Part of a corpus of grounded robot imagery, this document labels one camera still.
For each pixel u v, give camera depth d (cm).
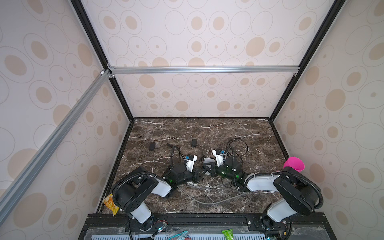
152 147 102
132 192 45
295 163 78
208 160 95
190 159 78
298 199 44
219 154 77
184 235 69
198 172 78
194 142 105
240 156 99
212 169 74
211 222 75
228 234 69
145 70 199
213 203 80
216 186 85
